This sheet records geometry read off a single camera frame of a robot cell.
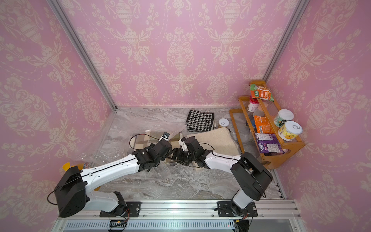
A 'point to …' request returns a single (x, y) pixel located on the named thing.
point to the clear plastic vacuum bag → (129, 132)
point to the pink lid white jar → (253, 104)
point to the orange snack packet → (263, 126)
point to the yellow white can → (290, 131)
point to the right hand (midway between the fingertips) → (170, 158)
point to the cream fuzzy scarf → (219, 139)
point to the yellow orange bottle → (66, 166)
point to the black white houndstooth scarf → (200, 121)
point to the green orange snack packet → (261, 92)
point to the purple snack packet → (268, 143)
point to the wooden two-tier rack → (245, 127)
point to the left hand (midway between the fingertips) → (162, 147)
